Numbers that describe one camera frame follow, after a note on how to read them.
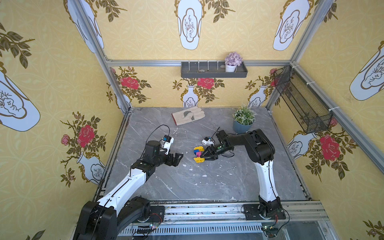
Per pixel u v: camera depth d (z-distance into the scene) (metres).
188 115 1.16
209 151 0.88
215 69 0.92
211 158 0.89
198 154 0.91
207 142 0.95
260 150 0.60
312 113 0.84
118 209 0.43
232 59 0.82
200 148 0.95
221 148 0.88
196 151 0.94
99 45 0.84
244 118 0.95
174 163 0.75
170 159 0.73
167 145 0.75
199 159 0.90
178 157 0.75
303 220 0.78
